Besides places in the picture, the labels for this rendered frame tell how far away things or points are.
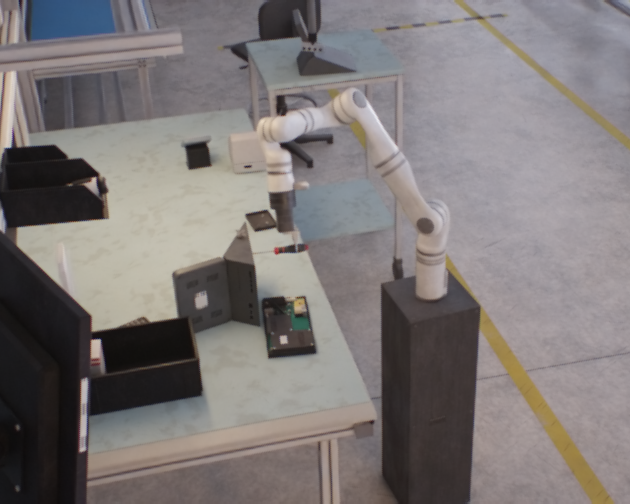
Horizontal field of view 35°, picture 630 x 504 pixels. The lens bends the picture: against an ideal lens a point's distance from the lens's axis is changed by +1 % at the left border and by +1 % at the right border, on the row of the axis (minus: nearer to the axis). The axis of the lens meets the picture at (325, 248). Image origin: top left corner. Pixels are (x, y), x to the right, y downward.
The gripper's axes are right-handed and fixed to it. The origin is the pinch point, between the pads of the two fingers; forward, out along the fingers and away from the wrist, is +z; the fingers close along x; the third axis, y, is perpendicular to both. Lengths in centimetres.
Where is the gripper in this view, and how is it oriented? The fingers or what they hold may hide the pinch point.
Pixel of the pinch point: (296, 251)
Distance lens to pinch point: 277.5
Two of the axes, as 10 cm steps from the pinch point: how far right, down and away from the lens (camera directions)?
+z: 0.9, 9.8, 2.0
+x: 1.5, 1.9, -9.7
